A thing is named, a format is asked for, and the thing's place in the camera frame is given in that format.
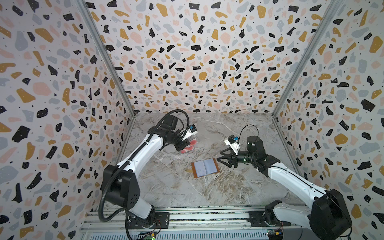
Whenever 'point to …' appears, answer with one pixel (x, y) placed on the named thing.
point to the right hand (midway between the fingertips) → (220, 154)
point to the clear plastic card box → (189, 139)
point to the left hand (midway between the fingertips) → (190, 139)
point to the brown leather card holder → (202, 168)
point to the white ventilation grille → (187, 235)
